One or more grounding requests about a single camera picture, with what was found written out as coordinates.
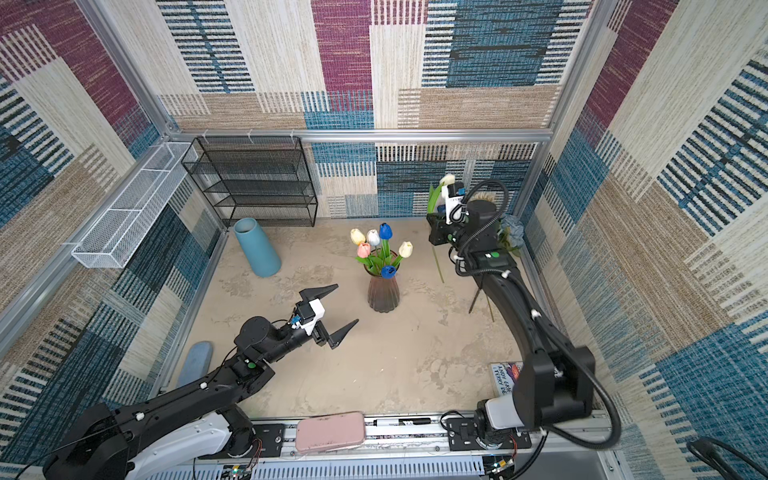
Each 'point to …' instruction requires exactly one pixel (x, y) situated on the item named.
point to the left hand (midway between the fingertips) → (345, 298)
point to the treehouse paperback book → (504, 376)
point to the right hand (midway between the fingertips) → (430, 219)
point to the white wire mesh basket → (111, 240)
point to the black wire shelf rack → (261, 178)
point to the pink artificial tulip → (363, 249)
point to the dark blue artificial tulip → (385, 233)
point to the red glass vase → (383, 293)
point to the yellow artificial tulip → (356, 236)
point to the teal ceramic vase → (256, 248)
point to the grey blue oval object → (196, 362)
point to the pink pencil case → (330, 431)
